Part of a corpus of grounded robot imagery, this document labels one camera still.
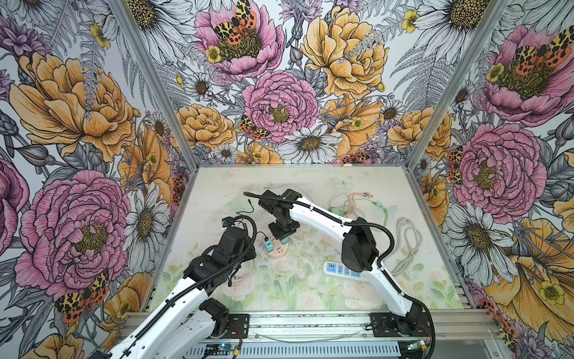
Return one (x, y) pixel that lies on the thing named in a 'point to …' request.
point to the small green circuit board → (219, 349)
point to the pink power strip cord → (241, 277)
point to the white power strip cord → (409, 238)
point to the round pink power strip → (279, 248)
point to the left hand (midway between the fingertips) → (248, 250)
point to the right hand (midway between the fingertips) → (285, 241)
